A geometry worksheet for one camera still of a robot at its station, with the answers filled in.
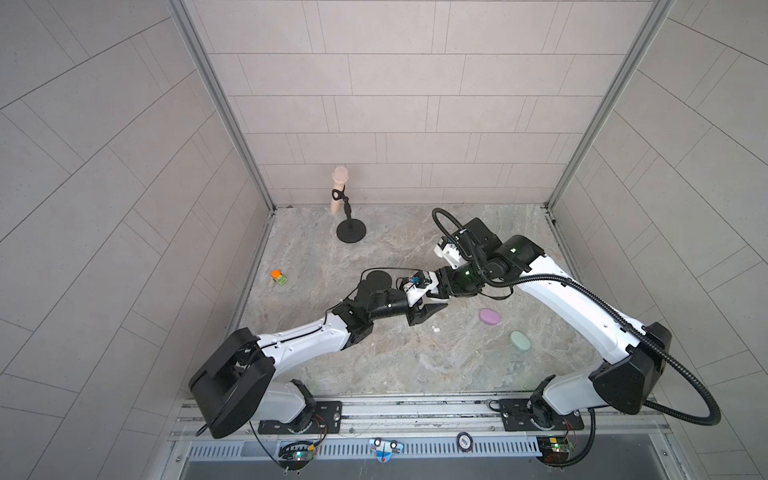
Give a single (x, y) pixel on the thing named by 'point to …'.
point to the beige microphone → (339, 177)
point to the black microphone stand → (349, 230)
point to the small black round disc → (464, 442)
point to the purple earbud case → (489, 316)
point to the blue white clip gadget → (385, 449)
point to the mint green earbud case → (519, 340)
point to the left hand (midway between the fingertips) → (447, 297)
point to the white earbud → (435, 330)
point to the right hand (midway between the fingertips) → (433, 295)
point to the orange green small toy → (278, 277)
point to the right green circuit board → (554, 449)
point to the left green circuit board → (295, 455)
